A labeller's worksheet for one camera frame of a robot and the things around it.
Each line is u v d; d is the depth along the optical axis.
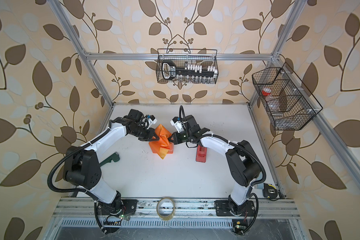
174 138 0.76
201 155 0.87
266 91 0.81
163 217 0.73
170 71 0.84
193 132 0.70
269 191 0.77
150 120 0.81
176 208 0.75
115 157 0.96
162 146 0.83
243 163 0.47
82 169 0.45
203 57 0.91
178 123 0.80
